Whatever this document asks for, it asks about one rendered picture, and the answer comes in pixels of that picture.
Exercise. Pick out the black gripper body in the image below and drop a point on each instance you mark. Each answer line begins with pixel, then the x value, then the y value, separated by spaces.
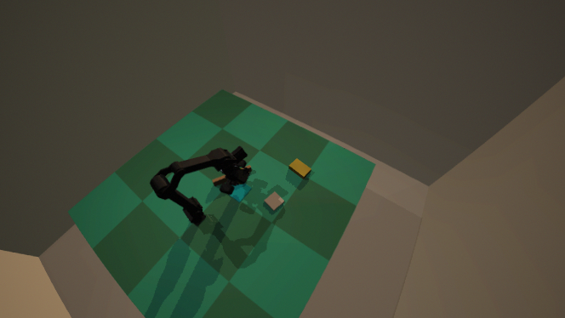
pixel 228 188

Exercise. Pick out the orange rectangular block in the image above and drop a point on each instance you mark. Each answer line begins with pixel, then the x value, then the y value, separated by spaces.
pixel 299 168

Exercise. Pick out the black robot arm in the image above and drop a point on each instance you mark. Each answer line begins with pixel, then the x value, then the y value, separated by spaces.
pixel 220 159

